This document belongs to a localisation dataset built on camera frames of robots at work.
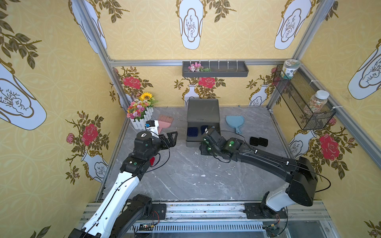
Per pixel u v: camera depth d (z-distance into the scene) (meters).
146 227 0.73
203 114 0.88
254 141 0.99
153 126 0.66
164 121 1.12
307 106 0.69
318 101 0.65
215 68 0.93
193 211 0.75
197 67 0.88
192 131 0.84
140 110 0.98
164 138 0.64
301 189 0.41
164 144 0.65
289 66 0.84
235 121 1.14
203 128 0.88
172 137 0.66
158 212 0.73
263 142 0.98
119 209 0.45
